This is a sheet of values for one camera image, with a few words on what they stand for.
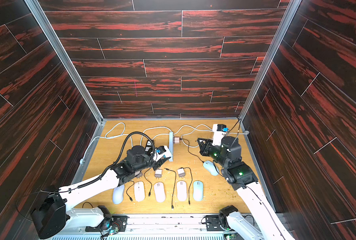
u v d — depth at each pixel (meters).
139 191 0.82
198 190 0.82
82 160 0.99
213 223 0.73
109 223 0.67
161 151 0.63
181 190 0.83
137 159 0.59
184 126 1.11
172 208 0.78
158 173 0.89
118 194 0.82
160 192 0.83
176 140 1.02
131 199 0.82
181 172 0.90
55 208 0.40
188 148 1.02
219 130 0.58
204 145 0.58
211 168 0.92
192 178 0.89
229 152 0.47
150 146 1.02
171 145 1.02
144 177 0.87
